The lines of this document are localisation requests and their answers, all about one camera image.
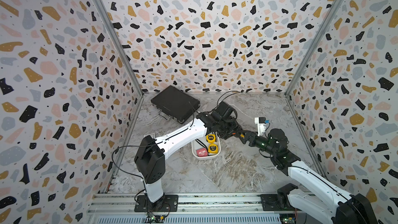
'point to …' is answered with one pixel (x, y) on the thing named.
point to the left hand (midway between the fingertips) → (243, 129)
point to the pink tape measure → (202, 152)
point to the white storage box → (201, 142)
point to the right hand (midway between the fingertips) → (239, 133)
